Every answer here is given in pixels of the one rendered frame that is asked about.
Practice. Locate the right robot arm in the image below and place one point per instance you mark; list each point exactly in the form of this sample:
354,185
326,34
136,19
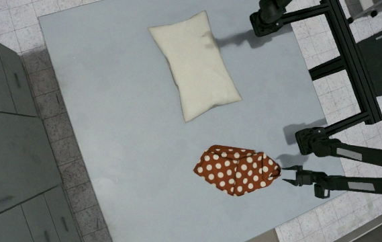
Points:
271,10

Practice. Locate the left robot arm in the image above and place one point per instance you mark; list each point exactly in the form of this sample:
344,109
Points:
335,148

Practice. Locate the brown polka-dot pillowcase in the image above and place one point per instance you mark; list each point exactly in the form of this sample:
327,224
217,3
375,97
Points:
236,171

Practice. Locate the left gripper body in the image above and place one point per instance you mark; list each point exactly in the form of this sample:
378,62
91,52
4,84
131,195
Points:
299,173

